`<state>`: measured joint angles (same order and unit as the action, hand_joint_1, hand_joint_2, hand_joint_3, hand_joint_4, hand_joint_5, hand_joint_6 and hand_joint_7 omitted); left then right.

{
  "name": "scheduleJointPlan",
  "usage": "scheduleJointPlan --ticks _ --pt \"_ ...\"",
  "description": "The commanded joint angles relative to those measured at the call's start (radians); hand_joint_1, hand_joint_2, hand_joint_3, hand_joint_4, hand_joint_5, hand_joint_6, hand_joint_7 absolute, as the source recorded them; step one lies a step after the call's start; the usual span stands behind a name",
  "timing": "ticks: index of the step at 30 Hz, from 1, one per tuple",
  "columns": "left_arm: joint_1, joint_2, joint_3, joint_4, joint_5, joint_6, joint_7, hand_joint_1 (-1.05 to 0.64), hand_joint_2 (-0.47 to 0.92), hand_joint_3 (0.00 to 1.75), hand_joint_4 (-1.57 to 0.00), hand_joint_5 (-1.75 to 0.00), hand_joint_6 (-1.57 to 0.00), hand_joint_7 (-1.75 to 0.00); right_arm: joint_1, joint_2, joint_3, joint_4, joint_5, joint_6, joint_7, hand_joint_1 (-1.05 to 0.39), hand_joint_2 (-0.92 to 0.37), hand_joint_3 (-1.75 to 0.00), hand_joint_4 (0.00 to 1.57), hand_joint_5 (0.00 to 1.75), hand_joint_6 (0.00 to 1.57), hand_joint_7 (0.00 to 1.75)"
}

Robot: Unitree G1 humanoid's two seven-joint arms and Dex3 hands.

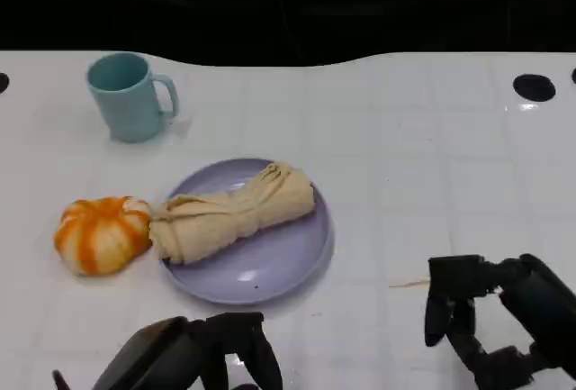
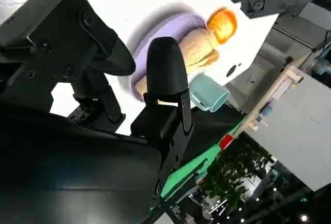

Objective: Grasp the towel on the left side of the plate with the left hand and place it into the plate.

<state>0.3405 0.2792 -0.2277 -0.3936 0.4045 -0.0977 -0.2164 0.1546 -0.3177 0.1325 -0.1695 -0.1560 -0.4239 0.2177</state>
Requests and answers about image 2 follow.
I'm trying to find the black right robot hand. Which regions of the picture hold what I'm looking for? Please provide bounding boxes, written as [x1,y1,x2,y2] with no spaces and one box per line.
[0,0,194,224]

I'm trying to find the beige towel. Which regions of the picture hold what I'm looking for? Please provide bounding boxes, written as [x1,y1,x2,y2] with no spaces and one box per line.
[134,28,219,103]

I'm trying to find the orange and white bread roll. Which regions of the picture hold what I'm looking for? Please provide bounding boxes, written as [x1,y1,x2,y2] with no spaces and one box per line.
[207,7,238,44]

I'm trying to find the beige wooden desk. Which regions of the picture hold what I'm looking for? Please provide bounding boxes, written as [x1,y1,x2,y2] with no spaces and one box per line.
[243,57,304,131]

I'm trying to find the lilac plate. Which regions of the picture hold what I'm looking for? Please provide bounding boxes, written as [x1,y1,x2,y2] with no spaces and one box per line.
[129,12,207,103]

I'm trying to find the pale green mug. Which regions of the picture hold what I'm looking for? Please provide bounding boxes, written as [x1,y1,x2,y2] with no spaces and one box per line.
[188,75,230,113]

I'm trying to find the green panel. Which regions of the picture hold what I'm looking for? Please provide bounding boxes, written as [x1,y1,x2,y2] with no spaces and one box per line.
[156,119,246,203]

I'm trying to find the large grey cabinet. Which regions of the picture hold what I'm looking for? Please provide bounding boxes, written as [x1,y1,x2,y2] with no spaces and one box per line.
[243,72,331,192]

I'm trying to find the red label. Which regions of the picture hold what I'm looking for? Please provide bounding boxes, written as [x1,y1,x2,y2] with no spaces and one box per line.
[219,133,235,150]

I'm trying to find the dark green plant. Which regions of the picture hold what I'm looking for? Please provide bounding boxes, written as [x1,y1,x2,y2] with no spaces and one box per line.
[204,141,275,209]

